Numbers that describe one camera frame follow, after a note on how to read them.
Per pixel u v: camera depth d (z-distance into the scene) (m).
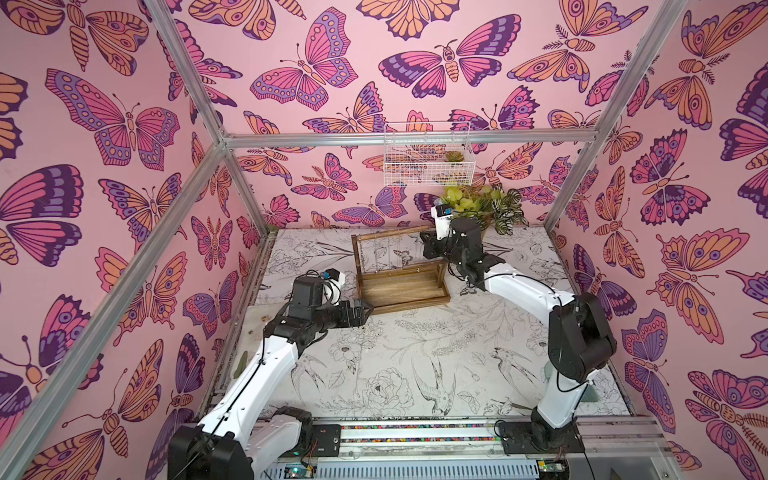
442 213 0.76
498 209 0.94
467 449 0.73
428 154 0.95
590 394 0.80
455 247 0.72
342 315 0.70
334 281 0.73
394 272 1.05
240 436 0.40
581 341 0.48
